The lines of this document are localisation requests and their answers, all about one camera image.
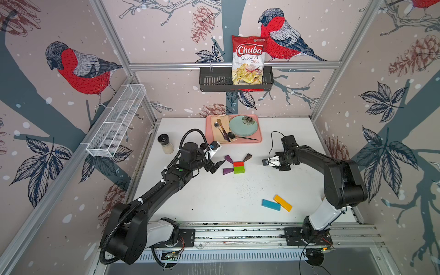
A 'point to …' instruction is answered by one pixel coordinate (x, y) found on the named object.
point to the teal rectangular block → (271, 205)
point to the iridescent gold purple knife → (220, 122)
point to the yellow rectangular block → (284, 204)
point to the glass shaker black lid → (163, 139)
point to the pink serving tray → (257, 135)
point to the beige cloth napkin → (220, 125)
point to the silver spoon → (216, 125)
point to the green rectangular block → (239, 169)
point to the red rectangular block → (238, 164)
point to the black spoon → (231, 135)
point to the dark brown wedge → (247, 157)
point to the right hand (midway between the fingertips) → (275, 158)
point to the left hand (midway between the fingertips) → (220, 149)
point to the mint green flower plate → (243, 125)
